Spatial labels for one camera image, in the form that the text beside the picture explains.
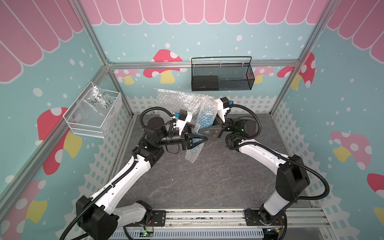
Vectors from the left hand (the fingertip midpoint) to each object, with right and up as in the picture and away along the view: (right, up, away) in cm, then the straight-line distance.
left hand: (205, 137), depth 60 cm
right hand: (-4, +4, -5) cm, 7 cm away
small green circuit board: (-29, -48, +12) cm, 57 cm away
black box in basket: (+2, +33, +37) cm, 50 cm away
